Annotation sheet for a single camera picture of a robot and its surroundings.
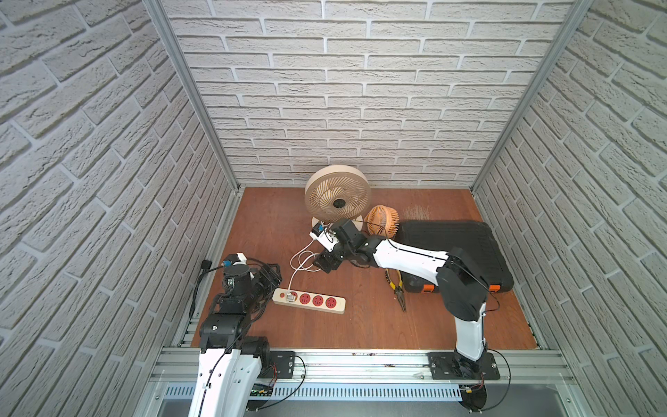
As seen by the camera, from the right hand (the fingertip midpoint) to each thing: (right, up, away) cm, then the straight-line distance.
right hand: (324, 252), depth 88 cm
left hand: (-16, -2, -13) cm, 20 cm away
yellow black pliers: (+26, -13, 0) cm, 29 cm away
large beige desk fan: (+5, +21, -5) cm, 22 cm away
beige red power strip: (-2, -15, -5) cm, 16 cm away
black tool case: (+57, +4, +7) cm, 58 cm away
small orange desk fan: (+21, +11, +9) cm, 25 cm away
